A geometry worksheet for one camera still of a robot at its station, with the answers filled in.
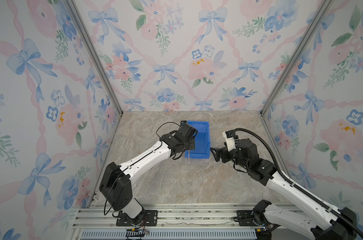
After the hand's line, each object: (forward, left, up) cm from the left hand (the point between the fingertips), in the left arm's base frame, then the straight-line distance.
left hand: (191, 141), depth 81 cm
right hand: (-4, -13, +3) cm, 14 cm away
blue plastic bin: (+13, -9, -19) cm, 24 cm away
